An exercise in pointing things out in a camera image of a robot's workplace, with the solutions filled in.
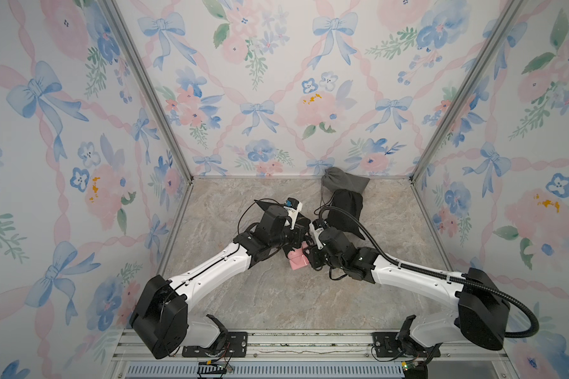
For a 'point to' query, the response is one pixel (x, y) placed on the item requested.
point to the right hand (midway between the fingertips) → (298, 241)
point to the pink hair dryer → (297, 259)
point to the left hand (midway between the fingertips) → (309, 229)
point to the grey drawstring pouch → (335, 179)
